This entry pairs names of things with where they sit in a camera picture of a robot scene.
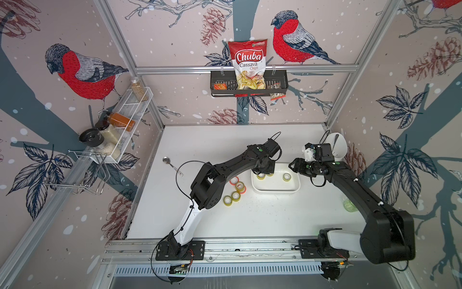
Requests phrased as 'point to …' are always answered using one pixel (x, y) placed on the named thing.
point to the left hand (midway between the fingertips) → (273, 168)
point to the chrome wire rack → (87, 171)
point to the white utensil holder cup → (340, 147)
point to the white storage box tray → (284, 180)
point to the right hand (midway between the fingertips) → (292, 164)
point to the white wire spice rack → (135, 109)
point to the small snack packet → (275, 96)
